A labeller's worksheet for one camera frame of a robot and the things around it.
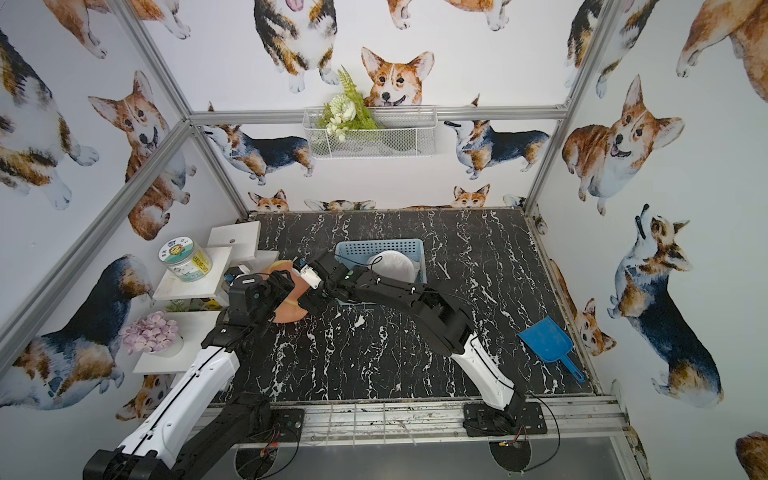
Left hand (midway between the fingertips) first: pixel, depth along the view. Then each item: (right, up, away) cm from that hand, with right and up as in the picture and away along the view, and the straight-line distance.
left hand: (281, 271), depth 82 cm
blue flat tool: (+77, -22, +6) cm, 80 cm away
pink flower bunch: (-20, -11, -19) cm, 30 cm away
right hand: (+8, -3, +9) cm, 12 cm away
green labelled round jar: (-18, +4, -12) cm, 22 cm away
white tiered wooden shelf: (-21, -15, -6) cm, 26 cm away
